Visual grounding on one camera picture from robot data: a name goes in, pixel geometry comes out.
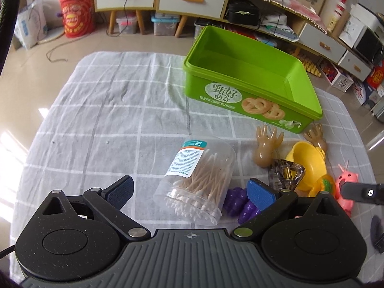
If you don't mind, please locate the brown rubber hand toy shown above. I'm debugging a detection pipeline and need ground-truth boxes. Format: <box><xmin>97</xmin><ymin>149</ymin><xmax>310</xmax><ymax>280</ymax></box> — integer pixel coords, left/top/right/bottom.
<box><xmin>304</xmin><ymin>124</ymin><xmax>327</xmax><ymax>153</ymax></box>
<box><xmin>252</xmin><ymin>125</ymin><xmax>284</xmax><ymax>168</ymax></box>

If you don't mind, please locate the yellow plastic bowl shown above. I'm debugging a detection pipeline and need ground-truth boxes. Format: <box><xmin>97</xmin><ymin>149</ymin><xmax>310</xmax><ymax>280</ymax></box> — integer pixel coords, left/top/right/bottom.
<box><xmin>286</xmin><ymin>141</ymin><xmax>327</xmax><ymax>196</ymax></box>

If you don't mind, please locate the purple plastic grapes toy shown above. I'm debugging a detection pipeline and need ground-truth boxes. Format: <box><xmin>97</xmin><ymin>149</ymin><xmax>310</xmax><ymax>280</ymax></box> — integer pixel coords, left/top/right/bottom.
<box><xmin>223</xmin><ymin>187</ymin><xmax>261</xmax><ymax>224</ymax></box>

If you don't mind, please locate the pink rubber pig toy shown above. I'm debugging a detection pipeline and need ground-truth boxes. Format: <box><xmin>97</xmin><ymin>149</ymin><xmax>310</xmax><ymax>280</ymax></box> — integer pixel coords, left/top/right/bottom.
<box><xmin>333</xmin><ymin>160</ymin><xmax>360</xmax><ymax>219</ymax></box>

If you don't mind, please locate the black bag on shelf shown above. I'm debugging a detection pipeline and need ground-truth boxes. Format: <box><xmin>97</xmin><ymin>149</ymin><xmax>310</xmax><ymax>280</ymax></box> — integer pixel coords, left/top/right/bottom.
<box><xmin>225</xmin><ymin>0</ymin><xmax>260</xmax><ymax>26</ymax></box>

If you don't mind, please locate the red printed bag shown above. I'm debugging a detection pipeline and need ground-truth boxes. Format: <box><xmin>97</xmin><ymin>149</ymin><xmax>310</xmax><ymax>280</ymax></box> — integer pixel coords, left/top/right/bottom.
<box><xmin>59</xmin><ymin>0</ymin><xmax>95</xmax><ymax>38</ymax></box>

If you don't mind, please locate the clear storage bin pink lid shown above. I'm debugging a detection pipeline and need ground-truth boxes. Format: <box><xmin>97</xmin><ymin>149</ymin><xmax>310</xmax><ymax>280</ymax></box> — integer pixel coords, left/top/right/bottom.
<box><xmin>116</xmin><ymin>15</ymin><xmax>138</xmax><ymax>35</ymax></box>

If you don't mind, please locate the green plastic cookie box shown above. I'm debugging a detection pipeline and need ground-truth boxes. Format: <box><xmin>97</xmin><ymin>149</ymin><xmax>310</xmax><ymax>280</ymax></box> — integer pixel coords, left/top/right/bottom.
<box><xmin>184</xmin><ymin>26</ymin><xmax>323</xmax><ymax>134</ymax></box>

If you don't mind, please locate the clear storage bin blue lid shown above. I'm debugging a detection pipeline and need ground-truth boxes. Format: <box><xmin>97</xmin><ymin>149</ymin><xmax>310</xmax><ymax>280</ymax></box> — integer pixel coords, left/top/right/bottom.
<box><xmin>151</xmin><ymin>12</ymin><xmax>180</xmax><ymax>36</ymax></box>

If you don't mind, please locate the white microwave oven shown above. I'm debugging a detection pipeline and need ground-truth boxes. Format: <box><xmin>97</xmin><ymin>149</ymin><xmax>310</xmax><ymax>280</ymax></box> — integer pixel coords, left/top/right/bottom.
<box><xmin>338</xmin><ymin>3</ymin><xmax>383</xmax><ymax>66</ymax></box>

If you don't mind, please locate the orange toy with green leaf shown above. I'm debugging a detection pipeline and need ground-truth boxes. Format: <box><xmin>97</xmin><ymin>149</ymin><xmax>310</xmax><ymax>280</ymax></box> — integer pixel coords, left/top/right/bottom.
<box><xmin>308</xmin><ymin>174</ymin><xmax>336</xmax><ymax>197</ymax></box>

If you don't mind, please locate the white shopping bag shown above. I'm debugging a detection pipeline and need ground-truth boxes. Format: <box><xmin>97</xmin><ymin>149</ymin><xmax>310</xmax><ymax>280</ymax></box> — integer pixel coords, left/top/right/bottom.
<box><xmin>14</xmin><ymin>0</ymin><xmax>48</xmax><ymax>49</ymax></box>

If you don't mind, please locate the clear cotton swab jar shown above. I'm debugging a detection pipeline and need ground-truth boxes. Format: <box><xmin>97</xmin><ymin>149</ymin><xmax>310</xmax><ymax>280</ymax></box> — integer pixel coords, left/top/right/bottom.
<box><xmin>153</xmin><ymin>135</ymin><xmax>236</xmax><ymax>227</ymax></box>

